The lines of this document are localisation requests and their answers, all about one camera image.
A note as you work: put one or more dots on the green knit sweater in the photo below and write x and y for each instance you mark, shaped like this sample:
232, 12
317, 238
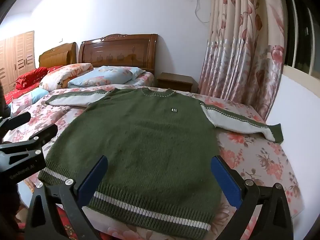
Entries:
150, 140

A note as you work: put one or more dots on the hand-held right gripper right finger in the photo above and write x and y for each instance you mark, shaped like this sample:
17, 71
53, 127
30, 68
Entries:
226, 182

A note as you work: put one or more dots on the dark window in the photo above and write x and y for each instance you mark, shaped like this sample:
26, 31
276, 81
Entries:
302, 30

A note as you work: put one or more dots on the wooden wardrobe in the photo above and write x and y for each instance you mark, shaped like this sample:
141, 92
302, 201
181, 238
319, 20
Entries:
17, 57

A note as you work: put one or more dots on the large glossy wooden headboard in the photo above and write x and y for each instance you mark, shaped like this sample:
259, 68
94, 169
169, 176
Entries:
120, 52

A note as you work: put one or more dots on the small plain blue pillow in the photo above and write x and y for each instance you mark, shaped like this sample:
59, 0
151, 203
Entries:
37, 94

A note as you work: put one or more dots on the wooden nightstand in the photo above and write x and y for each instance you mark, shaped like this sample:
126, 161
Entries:
175, 81

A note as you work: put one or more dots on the small wooden headboard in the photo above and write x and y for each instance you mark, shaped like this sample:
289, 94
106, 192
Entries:
58, 56

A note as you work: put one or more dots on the red floral blanket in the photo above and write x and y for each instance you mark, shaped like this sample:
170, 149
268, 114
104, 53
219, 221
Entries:
66, 220

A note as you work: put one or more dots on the light blue floral pillow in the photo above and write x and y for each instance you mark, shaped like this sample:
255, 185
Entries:
105, 76

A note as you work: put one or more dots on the pink floral bedsheet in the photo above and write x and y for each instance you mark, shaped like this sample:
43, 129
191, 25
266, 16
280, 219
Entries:
252, 145

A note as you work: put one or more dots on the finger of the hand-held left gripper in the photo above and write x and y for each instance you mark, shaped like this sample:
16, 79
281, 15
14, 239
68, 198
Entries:
37, 137
16, 121

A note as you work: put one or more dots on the pink floral curtain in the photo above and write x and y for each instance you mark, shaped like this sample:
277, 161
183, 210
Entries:
240, 50

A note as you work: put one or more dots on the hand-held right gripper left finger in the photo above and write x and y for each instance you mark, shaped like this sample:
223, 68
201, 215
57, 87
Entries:
91, 182

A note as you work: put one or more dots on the red quilt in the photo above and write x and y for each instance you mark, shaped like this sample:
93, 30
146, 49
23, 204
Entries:
30, 78

